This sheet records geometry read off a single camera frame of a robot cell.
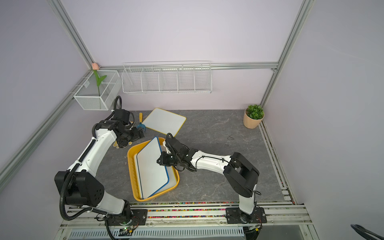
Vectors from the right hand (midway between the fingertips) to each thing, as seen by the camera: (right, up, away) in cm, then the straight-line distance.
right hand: (154, 161), depth 79 cm
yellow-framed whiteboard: (+8, -9, +6) cm, 14 cm away
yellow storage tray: (-17, +4, +13) cm, 22 cm away
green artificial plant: (+63, +29, +23) cm, 73 cm away
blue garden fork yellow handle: (-21, +26, +37) cm, 50 cm away
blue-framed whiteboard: (-1, -8, +2) cm, 9 cm away
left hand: (-11, +12, +3) cm, 16 cm away
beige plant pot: (+61, +21, +26) cm, 70 cm away
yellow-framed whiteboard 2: (-2, +22, +36) cm, 43 cm away
